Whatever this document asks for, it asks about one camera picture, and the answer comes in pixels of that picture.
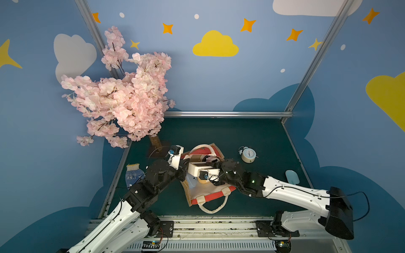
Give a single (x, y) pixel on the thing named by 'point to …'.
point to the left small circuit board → (151, 245)
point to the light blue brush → (292, 177)
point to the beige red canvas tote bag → (210, 198)
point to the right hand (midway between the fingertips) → (211, 161)
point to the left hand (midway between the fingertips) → (187, 157)
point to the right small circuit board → (283, 246)
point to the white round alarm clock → (248, 155)
